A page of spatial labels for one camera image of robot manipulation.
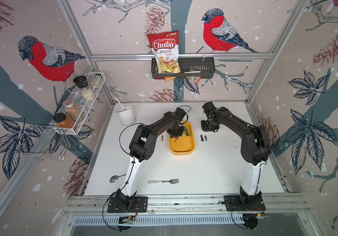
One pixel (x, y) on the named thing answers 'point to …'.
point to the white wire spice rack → (80, 103)
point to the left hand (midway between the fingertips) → (180, 132)
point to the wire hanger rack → (43, 142)
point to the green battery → (187, 132)
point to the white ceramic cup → (127, 116)
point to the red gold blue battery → (162, 137)
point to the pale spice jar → (95, 81)
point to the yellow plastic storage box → (184, 145)
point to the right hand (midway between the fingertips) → (204, 128)
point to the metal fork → (172, 181)
